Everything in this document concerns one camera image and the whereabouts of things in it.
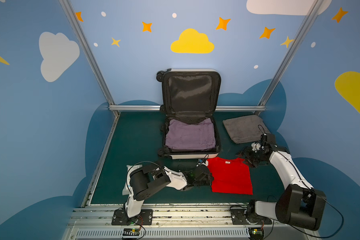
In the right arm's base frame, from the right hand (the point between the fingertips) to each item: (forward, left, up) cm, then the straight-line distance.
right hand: (241, 155), depth 85 cm
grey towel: (+30, -13, -11) cm, 34 cm away
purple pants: (+18, +24, -6) cm, 30 cm away
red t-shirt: (-9, +5, -10) cm, 14 cm away
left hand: (-10, +14, -10) cm, 20 cm away
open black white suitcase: (+37, +30, +15) cm, 50 cm away
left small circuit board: (-39, +58, -13) cm, 71 cm away
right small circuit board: (-36, -5, -14) cm, 39 cm away
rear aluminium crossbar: (+46, +77, -8) cm, 90 cm away
